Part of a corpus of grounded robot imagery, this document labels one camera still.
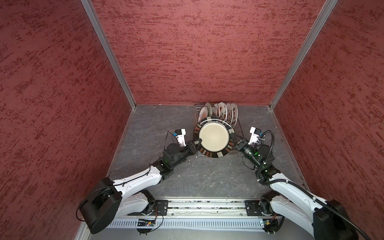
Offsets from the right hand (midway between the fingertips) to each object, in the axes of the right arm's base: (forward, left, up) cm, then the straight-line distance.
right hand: (227, 137), depth 76 cm
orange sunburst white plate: (+28, +11, -13) cm, 33 cm away
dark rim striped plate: (+3, +7, 0) cm, 7 cm away
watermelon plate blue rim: (+25, -2, -6) cm, 26 cm away
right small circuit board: (-37, -19, -24) cm, 48 cm away
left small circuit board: (-33, +44, -25) cm, 61 cm away
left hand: (-2, +13, -2) cm, 14 cm away
